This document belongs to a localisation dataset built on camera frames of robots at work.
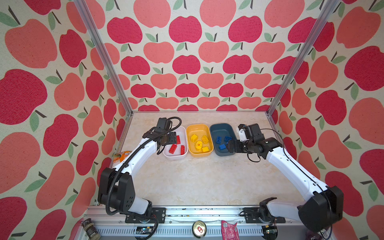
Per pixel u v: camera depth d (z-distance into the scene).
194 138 1.02
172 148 0.98
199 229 0.62
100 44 0.82
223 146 0.97
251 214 0.73
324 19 0.72
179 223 0.73
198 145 0.98
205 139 1.02
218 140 1.03
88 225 0.69
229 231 0.69
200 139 1.04
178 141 1.01
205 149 0.97
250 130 0.63
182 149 0.96
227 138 1.03
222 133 1.06
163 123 0.66
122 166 0.45
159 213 0.75
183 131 1.02
